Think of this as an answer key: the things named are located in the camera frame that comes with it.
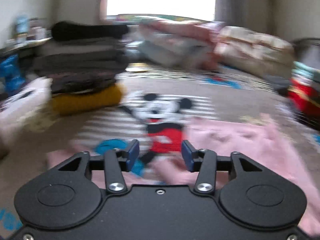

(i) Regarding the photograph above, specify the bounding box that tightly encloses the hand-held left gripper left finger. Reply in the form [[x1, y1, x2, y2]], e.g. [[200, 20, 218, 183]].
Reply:
[[58, 139, 140, 194]]

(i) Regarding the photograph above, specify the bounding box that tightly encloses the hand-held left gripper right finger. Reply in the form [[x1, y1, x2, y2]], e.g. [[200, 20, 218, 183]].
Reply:
[[181, 140, 263, 194]]

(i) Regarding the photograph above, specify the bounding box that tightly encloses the pink sweatshirt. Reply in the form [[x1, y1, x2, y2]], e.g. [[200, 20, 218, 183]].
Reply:
[[46, 114, 320, 238]]

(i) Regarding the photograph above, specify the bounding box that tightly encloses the stack of dark folded clothes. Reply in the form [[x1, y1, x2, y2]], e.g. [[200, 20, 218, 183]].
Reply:
[[32, 21, 130, 115]]

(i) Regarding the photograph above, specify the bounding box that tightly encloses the stack of colourful folded clothes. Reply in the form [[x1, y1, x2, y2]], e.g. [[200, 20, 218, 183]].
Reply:
[[276, 61, 320, 130]]

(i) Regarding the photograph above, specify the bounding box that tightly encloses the cartoon mouse printed blanket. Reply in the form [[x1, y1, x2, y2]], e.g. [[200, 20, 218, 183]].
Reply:
[[0, 62, 320, 230]]

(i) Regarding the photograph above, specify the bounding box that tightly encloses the yellow book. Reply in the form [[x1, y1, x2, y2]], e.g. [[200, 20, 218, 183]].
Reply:
[[126, 65, 149, 73]]

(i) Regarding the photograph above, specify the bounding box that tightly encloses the pink folded quilt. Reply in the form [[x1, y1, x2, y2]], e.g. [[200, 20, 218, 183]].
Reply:
[[127, 20, 220, 70]]

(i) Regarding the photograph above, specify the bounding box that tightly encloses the small grey garment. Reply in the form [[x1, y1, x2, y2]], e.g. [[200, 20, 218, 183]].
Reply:
[[270, 76, 292, 95]]

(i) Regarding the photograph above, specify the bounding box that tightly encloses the pale purple folded garment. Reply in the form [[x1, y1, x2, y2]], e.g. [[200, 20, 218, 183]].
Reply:
[[0, 77, 53, 155]]

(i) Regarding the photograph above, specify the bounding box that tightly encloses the cream folded quilt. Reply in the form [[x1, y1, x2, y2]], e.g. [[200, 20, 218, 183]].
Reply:
[[215, 26, 295, 79]]

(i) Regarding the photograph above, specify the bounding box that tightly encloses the colourful printed board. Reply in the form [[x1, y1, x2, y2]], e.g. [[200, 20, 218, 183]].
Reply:
[[116, 14, 208, 23]]

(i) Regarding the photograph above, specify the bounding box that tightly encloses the blue shiny bag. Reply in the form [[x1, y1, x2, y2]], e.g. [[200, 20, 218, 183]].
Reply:
[[0, 54, 25, 97]]

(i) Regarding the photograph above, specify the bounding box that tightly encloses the cluttered desk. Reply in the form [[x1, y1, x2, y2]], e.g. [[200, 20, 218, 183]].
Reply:
[[0, 37, 53, 55]]

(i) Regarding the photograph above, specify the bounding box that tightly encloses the dark wooden headboard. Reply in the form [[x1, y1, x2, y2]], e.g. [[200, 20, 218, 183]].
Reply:
[[291, 38, 320, 63]]

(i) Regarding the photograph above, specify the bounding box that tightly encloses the grey curtain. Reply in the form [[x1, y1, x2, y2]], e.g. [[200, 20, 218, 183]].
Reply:
[[215, 0, 272, 28]]

